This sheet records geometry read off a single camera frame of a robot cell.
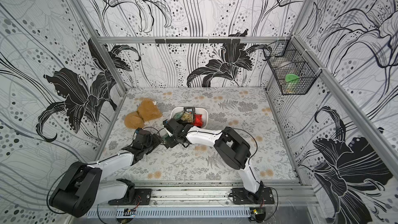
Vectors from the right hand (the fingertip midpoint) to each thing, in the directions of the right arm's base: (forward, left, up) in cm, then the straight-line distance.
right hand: (172, 138), depth 90 cm
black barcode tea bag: (+20, -9, +2) cm, 22 cm away
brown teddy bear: (+16, +16, +7) cm, 24 cm away
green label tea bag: (+15, -2, +2) cm, 15 cm away
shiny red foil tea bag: (+11, -15, +2) cm, 19 cm away
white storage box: (+19, -15, +1) cm, 24 cm away
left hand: (-1, +7, -2) cm, 7 cm away
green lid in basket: (+21, -65, +29) cm, 74 cm away
